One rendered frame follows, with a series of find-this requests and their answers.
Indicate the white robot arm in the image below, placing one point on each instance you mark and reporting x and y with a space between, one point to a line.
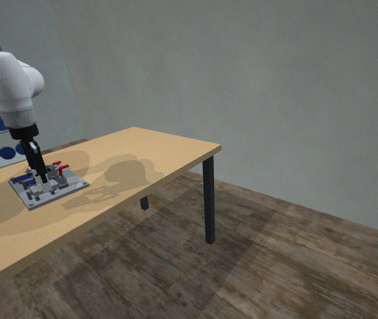
16 90

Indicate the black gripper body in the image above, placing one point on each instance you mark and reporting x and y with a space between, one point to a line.
25 134

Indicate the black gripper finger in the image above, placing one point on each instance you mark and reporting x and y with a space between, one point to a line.
39 165
30 164

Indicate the toggle clamp with red handle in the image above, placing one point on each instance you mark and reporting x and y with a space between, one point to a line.
61 181
29 171
50 173

